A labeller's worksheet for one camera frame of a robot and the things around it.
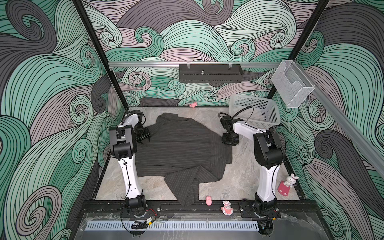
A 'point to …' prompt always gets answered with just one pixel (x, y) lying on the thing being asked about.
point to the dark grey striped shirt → (178, 147)
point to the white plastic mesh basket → (262, 112)
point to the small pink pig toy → (193, 105)
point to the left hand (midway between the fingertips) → (146, 139)
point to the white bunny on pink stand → (284, 187)
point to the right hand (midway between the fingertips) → (229, 143)
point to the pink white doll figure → (227, 208)
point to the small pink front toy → (208, 200)
